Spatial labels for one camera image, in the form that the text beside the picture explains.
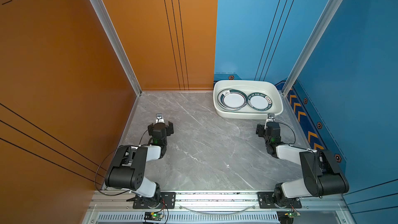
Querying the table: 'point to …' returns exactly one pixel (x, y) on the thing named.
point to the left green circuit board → (153, 216)
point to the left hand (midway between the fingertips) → (161, 121)
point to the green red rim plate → (231, 100)
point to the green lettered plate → (259, 101)
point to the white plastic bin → (249, 87)
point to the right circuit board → (293, 214)
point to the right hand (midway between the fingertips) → (265, 125)
